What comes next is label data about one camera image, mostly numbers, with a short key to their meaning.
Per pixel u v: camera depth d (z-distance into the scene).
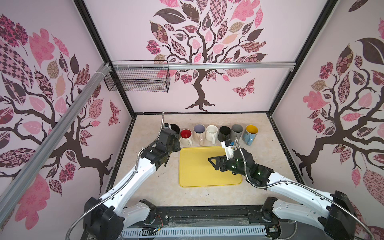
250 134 0.95
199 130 0.98
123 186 0.43
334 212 0.39
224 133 1.00
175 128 0.79
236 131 0.98
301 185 0.47
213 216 0.76
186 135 1.03
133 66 0.90
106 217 0.37
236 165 0.61
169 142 0.60
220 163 0.66
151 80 0.81
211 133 1.05
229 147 0.68
